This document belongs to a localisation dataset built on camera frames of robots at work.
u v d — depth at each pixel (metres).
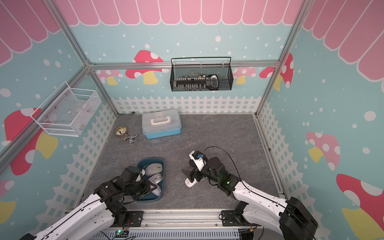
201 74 0.94
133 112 1.24
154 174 0.87
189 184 0.85
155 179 0.85
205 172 0.68
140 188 0.68
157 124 1.00
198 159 0.65
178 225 0.74
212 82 0.91
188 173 0.67
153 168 0.88
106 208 0.55
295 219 0.41
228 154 0.98
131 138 1.05
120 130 1.09
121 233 0.73
